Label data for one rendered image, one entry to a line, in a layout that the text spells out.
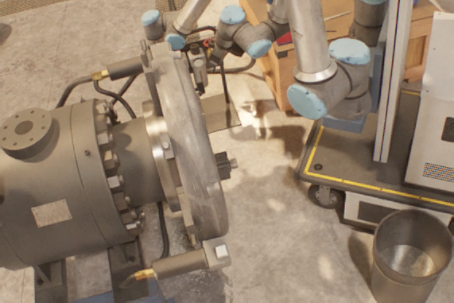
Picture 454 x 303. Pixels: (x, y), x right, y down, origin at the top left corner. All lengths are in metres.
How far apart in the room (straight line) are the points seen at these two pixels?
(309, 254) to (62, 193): 1.17
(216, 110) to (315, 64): 1.45
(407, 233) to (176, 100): 1.13
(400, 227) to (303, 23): 1.00
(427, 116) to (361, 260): 0.78
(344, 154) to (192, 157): 0.89
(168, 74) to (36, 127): 0.50
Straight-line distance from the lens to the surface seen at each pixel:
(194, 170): 1.66
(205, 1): 2.20
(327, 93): 1.72
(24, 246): 1.93
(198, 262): 1.89
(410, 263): 2.26
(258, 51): 1.88
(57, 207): 1.82
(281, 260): 2.39
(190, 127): 1.66
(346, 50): 1.84
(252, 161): 2.75
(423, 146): 2.06
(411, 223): 2.19
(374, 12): 2.23
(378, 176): 2.27
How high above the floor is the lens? 2.07
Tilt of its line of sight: 46 degrees down
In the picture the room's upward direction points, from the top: 11 degrees counter-clockwise
